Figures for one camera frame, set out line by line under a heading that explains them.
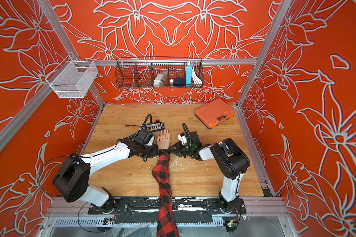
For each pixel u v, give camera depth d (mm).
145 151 719
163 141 927
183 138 896
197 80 910
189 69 834
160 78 925
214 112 1074
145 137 688
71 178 432
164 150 858
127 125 1068
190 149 744
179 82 963
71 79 897
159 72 958
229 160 500
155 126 1036
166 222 670
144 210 728
